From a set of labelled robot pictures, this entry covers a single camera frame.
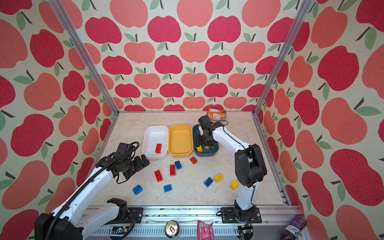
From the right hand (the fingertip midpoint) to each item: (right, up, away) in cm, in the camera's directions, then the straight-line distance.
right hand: (203, 143), depth 92 cm
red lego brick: (-30, -5, +6) cm, 31 cm away
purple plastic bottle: (+42, -35, -24) cm, 59 cm away
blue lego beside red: (-16, -14, -1) cm, 21 cm away
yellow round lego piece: (+3, -4, +6) cm, 8 cm away
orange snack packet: (+12, +19, +23) cm, 33 cm away
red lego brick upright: (-19, -15, -4) cm, 25 cm away
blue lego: (-37, -24, -11) cm, 46 cm away
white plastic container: (-34, +4, +13) cm, 37 cm away
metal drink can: (-15, -33, -30) cm, 47 cm away
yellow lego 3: (+17, -22, -9) cm, 30 cm away
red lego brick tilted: (-27, -18, -7) cm, 33 cm away
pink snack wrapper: (-1, -39, -23) cm, 45 cm away
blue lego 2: (-21, -24, -9) cm, 33 cm away
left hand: (-32, -12, -11) cm, 36 cm away
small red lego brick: (-6, -11, +2) cm, 13 cm away
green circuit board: (-41, -40, -20) cm, 61 cm away
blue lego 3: (+2, -22, -7) cm, 23 cm away
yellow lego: (-2, -5, +4) cm, 6 cm away
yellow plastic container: (-15, 0, +13) cm, 20 cm away
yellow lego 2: (+9, -20, -6) cm, 22 cm away
